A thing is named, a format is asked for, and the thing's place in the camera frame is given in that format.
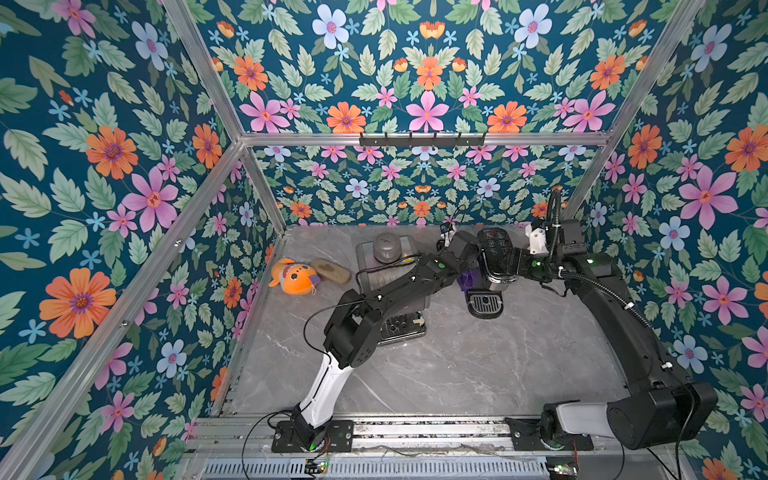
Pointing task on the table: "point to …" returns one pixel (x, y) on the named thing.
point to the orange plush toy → (295, 278)
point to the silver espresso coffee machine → (381, 261)
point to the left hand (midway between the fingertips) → (477, 252)
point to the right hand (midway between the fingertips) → (519, 258)
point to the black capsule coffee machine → (495, 274)
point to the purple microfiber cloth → (466, 281)
